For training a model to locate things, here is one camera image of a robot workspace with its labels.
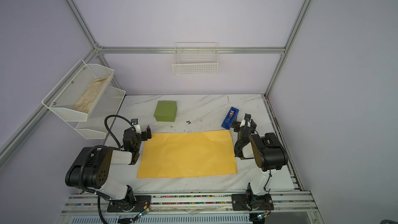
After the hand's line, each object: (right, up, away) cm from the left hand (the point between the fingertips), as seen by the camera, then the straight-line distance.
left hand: (140, 128), depth 95 cm
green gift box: (+12, +11, +13) cm, 21 cm away
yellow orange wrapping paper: (+29, -16, 0) cm, 33 cm away
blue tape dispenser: (+57, +6, +6) cm, 58 cm away
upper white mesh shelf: (-27, +21, -16) cm, 38 cm away
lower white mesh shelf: (-7, +7, -27) cm, 29 cm away
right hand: (+62, +7, 0) cm, 63 cm away
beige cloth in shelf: (-21, +15, -18) cm, 32 cm away
